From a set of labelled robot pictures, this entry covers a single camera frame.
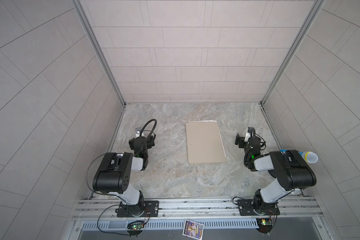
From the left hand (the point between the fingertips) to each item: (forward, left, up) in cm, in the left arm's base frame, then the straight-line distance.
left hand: (145, 133), depth 94 cm
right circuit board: (-47, -63, -5) cm, 79 cm away
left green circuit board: (-47, -5, 0) cm, 47 cm away
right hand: (0, -63, 0) cm, 63 cm away
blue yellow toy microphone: (-24, -78, +21) cm, 85 cm away
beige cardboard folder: (-5, -38, -4) cm, 38 cm away
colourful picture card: (-48, -30, -2) cm, 57 cm away
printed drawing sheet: (+14, -40, -5) cm, 43 cm away
